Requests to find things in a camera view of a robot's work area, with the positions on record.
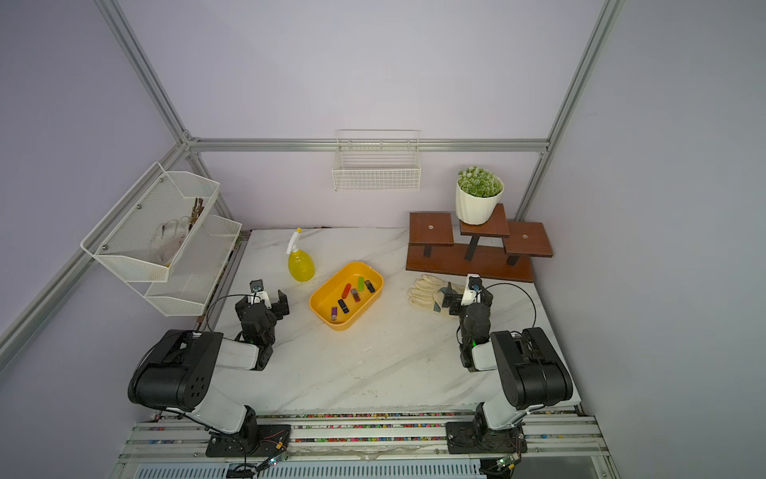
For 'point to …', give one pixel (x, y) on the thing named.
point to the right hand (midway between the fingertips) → (465, 287)
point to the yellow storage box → (328, 292)
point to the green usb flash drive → (360, 283)
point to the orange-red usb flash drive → (346, 290)
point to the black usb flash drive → (343, 306)
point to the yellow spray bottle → (301, 264)
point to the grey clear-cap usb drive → (369, 285)
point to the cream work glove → (427, 292)
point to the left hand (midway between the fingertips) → (264, 296)
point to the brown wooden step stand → (499, 249)
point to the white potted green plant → (477, 195)
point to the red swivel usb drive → (355, 295)
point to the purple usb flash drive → (334, 313)
